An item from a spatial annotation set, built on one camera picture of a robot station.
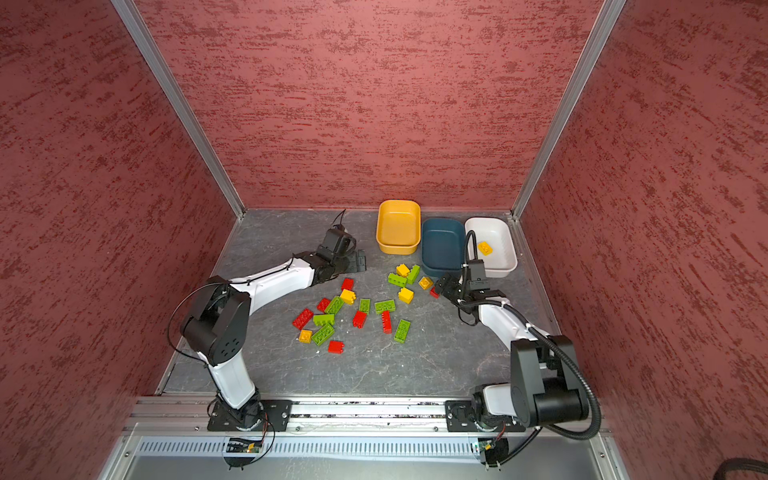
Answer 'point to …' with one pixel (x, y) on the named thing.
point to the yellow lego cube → (402, 270)
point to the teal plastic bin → (443, 246)
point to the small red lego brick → (434, 293)
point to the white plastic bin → (494, 245)
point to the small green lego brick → (364, 305)
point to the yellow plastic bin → (398, 226)
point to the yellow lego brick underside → (425, 282)
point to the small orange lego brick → (305, 336)
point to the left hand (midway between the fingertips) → (353, 264)
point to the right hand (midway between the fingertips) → (442, 293)
